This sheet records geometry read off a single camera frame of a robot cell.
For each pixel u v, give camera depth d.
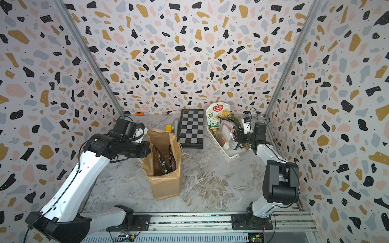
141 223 0.73
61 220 0.37
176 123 1.14
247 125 0.81
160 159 0.74
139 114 1.22
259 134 0.72
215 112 1.03
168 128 1.09
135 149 0.59
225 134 0.95
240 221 0.73
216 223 0.76
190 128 1.10
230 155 0.92
